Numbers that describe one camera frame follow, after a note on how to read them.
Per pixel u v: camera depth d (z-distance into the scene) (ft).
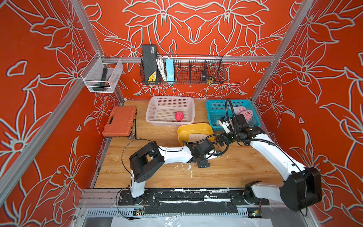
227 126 2.24
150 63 2.87
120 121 3.32
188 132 3.24
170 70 2.95
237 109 3.40
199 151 2.16
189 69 3.13
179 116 3.37
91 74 2.59
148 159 1.70
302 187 1.28
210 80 3.09
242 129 2.05
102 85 2.63
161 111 3.40
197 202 2.39
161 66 2.82
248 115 3.19
